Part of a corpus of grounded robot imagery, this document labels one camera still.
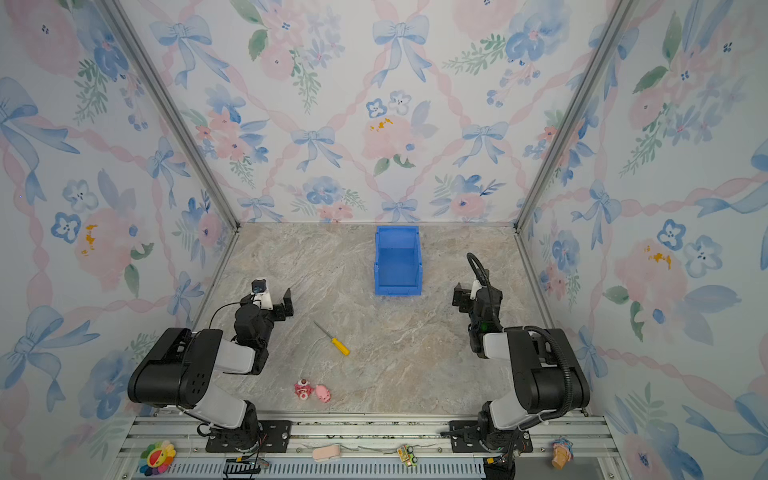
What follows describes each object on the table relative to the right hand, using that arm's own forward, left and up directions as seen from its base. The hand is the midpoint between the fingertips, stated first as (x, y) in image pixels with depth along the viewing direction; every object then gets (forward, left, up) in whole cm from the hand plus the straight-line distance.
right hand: (477, 283), depth 93 cm
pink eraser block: (-45, +42, -6) cm, 62 cm away
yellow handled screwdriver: (-19, +40, -7) cm, 45 cm away
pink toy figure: (-31, +50, -4) cm, 59 cm away
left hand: (-3, +63, +1) cm, 63 cm away
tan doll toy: (-43, -14, -6) cm, 46 cm away
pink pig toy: (-31, +45, -6) cm, 55 cm away
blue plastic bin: (+10, +25, -7) cm, 28 cm away
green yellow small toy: (-45, +23, -5) cm, 51 cm away
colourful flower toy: (-46, +82, -5) cm, 94 cm away
